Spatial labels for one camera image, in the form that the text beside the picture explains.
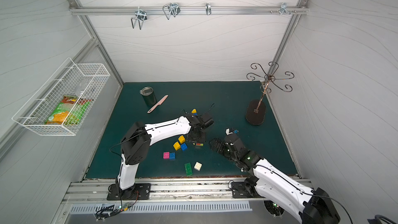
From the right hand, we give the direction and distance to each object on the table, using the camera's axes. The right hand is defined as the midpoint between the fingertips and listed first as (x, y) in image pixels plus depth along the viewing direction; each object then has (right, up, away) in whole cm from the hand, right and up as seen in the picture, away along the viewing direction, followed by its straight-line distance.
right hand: (214, 144), depth 82 cm
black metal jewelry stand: (+29, +16, +20) cm, 39 cm away
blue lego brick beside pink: (-23, -7, +2) cm, 25 cm away
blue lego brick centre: (-17, -3, +5) cm, 18 cm away
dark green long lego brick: (-14, -13, -1) cm, 19 cm away
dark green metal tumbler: (-42, +26, +17) cm, 52 cm away
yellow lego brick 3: (-21, -3, +5) cm, 22 cm away
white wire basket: (-70, +34, 0) cm, 77 cm away
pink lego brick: (-26, -7, +2) cm, 28 cm away
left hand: (-7, 0, +4) cm, 8 cm away
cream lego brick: (-9, -11, -1) cm, 14 cm away
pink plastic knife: (-37, +21, +26) cm, 50 cm away
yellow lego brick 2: (-19, +1, +7) cm, 20 cm away
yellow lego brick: (-12, +16, +20) cm, 28 cm away
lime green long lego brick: (-9, -2, +7) cm, 12 cm away
